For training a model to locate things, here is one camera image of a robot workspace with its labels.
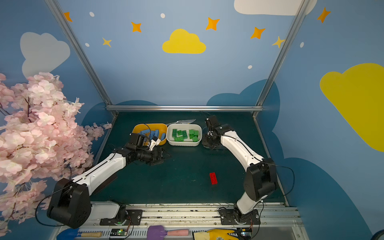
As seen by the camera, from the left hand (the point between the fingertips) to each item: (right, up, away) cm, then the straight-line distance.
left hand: (167, 157), depth 81 cm
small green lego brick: (+4, +13, +26) cm, 30 cm away
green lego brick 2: (+8, +11, +26) cm, 30 cm away
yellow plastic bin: (-18, +13, +26) cm, 35 cm away
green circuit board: (-22, -34, -10) cm, 42 cm away
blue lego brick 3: (-7, +10, +23) cm, 26 cm away
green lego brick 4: (+16, +8, +23) cm, 29 cm away
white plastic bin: (+10, +6, +22) cm, 25 cm away
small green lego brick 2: (+4, +8, +23) cm, 25 cm away
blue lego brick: (-20, +14, +24) cm, 34 cm away
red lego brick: (+27, -14, +5) cm, 31 cm away
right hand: (+23, +8, +6) cm, 25 cm away
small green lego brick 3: (+13, +11, +24) cm, 29 cm away
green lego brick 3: (+17, +13, +24) cm, 32 cm away
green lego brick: (+1, +13, +26) cm, 29 cm away
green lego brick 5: (+13, +14, +29) cm, 34 cm away
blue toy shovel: (-44, -34, -11) cm, 57 cm away
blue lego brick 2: (-13, +12, +26) cm, 31 cm away
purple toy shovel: (-2, -33, -11) cm, 35 cm away
